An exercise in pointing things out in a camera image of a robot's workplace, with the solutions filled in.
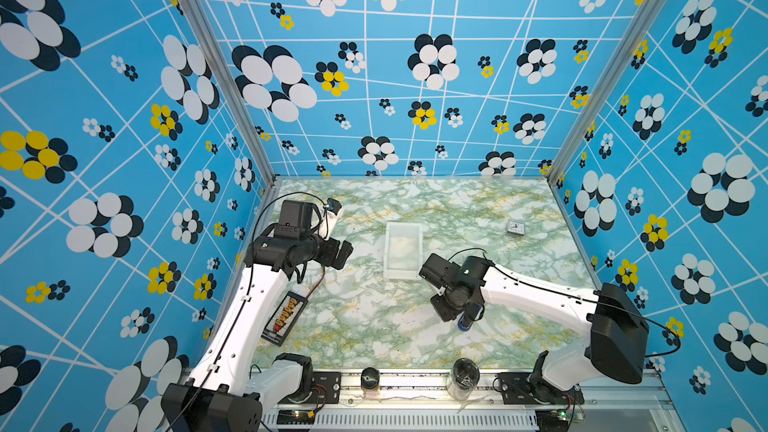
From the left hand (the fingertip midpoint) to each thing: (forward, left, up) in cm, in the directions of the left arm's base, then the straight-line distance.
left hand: (336, 240), depth 76 cm
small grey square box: (+19, -58, -19) cm, 64 cm away
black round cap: (-29, -10, -11) cm, 33 cm away
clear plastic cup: (-29, -31, -11) cm, 44 cm away
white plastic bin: (+9, -18, -21) cm, 29 cm away
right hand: (-12, -29, -16) cm, 35 cm away
